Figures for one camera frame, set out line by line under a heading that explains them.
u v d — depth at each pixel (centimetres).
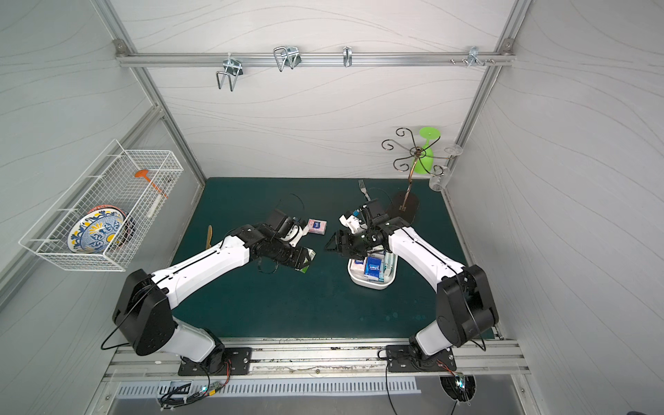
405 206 107
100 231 63
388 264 88
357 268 86
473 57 77
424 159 87
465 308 46
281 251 69
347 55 72
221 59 78
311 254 80
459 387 72
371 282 86
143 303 41
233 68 78
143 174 79
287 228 67
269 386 70
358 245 72
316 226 102
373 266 87
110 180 70
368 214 69
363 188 119
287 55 76
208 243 99
